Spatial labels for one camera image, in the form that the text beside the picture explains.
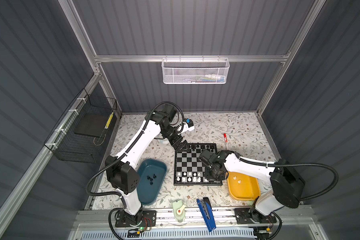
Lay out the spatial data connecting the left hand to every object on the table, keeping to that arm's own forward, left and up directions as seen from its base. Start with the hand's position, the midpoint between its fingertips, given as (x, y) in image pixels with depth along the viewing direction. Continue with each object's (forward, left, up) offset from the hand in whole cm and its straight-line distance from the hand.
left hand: (183, 143), depth 77 cm
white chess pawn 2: (-14, -31, -20) cm, 40 cm away
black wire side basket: (+4, +51, +6) cm, 52 cm away
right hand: (-13, -15, -19) cm, 27 cm away
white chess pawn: (-12, -29, -20) cm, 37 cm away
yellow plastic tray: (-17, -33, -20) cm, 42 cm away
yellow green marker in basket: (+14, +40, +5) cm, 42 cm away
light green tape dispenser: (-28, +4, -14) cm, 31 cm away
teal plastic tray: (-7, +18, -20) cm, 28 cm away
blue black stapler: (-26, -10, -19) cm, 33 cm away
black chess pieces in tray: (-9, +19, -22) cm, 31 cm away
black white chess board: (-6, -3, -20) cm, 21 cm away
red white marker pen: (+17, -31, -20) cm, 41 cm away
